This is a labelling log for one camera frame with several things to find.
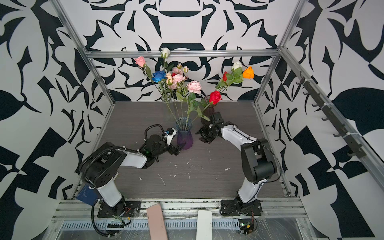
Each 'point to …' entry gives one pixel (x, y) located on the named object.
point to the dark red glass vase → (208, 112)
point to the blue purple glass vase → (183, 126)
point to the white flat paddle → (204, 229)
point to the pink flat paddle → (156, 222)
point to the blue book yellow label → (88, 195)
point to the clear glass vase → (166, 99)
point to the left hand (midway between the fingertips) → (180, 136)
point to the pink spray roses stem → (177, 70)
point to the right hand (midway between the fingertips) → (197, 132)
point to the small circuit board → (246, 228)
